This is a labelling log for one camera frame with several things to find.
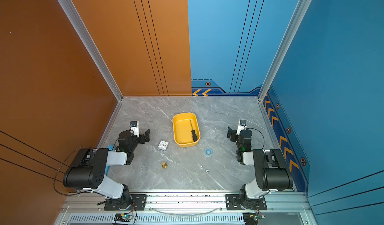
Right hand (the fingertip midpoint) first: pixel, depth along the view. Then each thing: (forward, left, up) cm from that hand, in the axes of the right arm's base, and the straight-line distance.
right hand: (236, 127), depth 94 cm
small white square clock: (-10, +46, -4) cm, 47 cm away
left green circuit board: (-46, +60, -8) cm, 76 cm away
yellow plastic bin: (+3, +33, -6) cm, 33 cm away
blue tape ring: (-13, +18, -7) cm, 23 cm away
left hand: (0, +60, +1) cm, 60 cm away
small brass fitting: (-22, +44, -4) cm, 49 cm away
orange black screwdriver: (-4, +27, -4) cm, 27 cm away
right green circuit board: (-46, -1, -9) cm, 47 cm away
